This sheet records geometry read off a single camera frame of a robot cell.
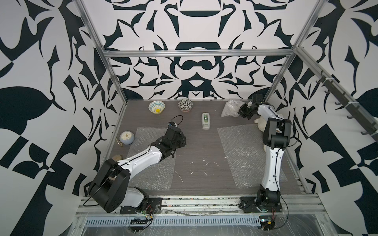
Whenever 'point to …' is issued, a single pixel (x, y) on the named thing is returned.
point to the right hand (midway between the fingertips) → (237, 108)
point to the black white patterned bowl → (185, 105)
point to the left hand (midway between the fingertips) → (183, 135)
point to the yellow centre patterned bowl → (156, 106)
